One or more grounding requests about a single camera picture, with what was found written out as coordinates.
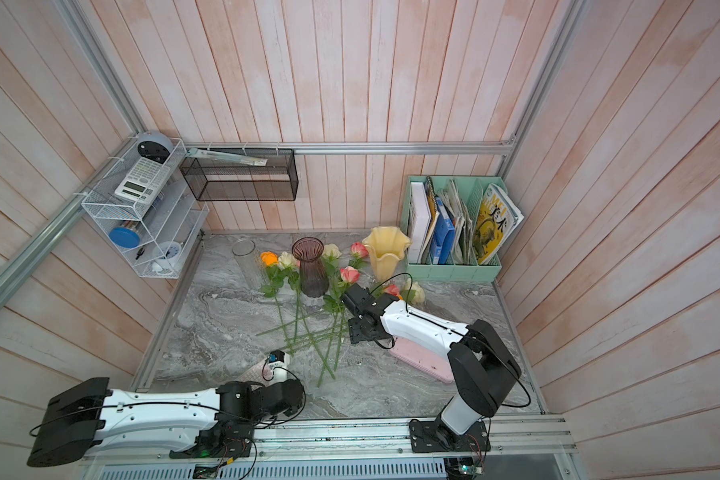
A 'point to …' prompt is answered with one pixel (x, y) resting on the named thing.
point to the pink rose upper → (359, 252)
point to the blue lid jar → (124, 237)
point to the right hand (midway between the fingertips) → (364, 330)
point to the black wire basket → (213, 179)
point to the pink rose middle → (334, 307)
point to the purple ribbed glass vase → (314, 281)
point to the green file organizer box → (456, 226)
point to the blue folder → (443, 240)
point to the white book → (420, 218)
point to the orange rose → (275, 281)
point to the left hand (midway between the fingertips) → (303, 393)
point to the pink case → (434, 365)
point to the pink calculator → (260, 373)
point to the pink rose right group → (393, 289)
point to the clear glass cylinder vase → (248, 263)
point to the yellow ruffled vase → (386, 246)
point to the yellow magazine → (498, 219)
